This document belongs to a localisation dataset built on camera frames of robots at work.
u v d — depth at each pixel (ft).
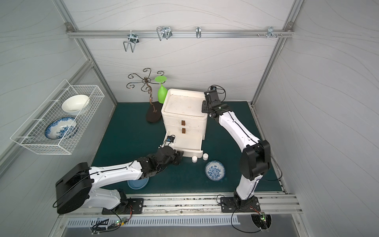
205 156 2.91
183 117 2.69
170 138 2.39
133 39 2.57
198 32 2.57
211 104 2.13
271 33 2.51
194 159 2.89
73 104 2.40
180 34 2.57
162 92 3.07
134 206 2.42
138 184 2.61
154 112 3.67
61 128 2.14
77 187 1.36
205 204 2.46
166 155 2.02
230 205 2.40
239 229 2.15
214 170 2.78
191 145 3.03
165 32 2.50
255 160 1.51
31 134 1.87
